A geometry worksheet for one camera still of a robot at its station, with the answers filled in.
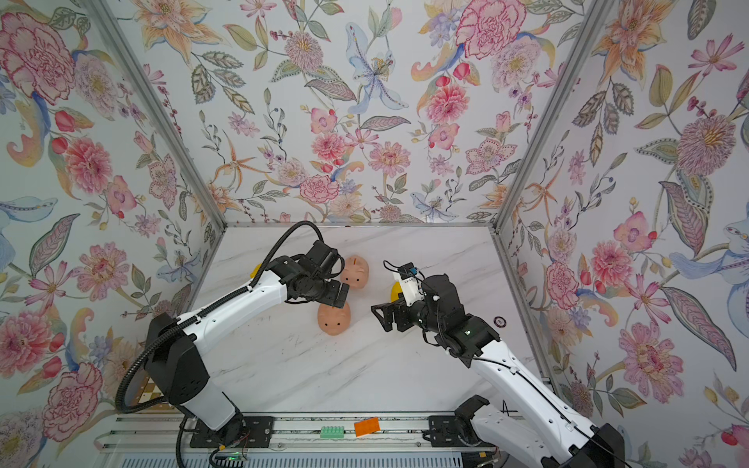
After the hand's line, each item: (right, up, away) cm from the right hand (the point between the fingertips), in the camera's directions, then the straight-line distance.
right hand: (386, 298), depth 75 cm
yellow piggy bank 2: (+4, -1, +21) cm, 21 cm away
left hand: (-13, 0, +9) cm, 16 cm away
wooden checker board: (-64, -25, +4) cm, 69 cm away
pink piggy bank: (-15, -8, +10) cm, 20 cm away
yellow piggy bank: (-43, +5, +22) cm, 49 cm away
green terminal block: (-15, -33, -1) cm, 37 cm away
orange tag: (-5, -33, 0) cm, 33 cm away
